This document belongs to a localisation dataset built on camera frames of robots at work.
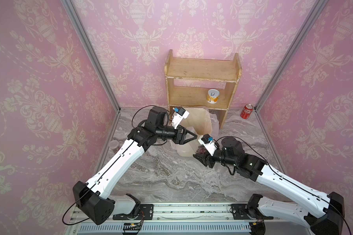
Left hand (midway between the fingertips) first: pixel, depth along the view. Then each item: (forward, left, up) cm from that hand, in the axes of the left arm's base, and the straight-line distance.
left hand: (193, 136), depth 65 cm
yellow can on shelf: (+35, -15, -6) cm, 38 cm away
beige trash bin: (+19, -5, -13) cm, 24 cm away
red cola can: (+40, -44, -23) cm, 63 cm away
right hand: (-2, -3, -9) cm, 10 cm away
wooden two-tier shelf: (+53, -10, -8) cm, 54 cm away
